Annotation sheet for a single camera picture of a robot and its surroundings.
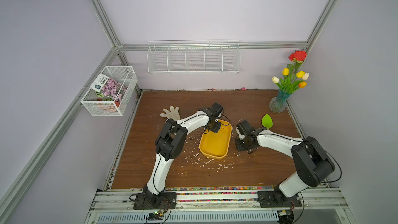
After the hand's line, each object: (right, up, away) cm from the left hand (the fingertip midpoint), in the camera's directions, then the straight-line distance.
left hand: (215, 128), depth 97 cm
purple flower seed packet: (-53, +23, -23) cm, 62 cm away
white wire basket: (-57, +15, -23) cm, 64 cm away
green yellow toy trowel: (+35, +4, +6) cm, 36 cm away
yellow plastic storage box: (0, -10, -4) cm, 11 cm away
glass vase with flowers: (+47, +30, -3) cm, 56 cm away
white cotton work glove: (-28, +9, +9) cm, 31 cm away
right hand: (+14, -9, -4) cm, 18 cm away
